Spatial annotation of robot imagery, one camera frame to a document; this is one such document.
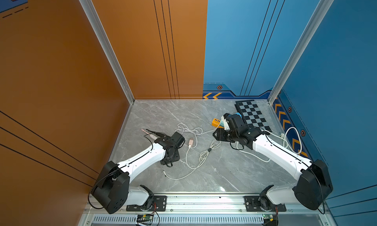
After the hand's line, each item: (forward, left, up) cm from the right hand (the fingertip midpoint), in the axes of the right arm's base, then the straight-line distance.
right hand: (215, 134), depth 83 cm
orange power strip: (+17, -3, -12) cm, 21 cm away
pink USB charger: (+1, +14, -11) cm, 18 cm away
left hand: (-9, +24, -11) cm, 28 cm away
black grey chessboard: (+23, -30, -11) cm, 39 cm away
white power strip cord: (-4, -20, -15) cm, 25 cm away
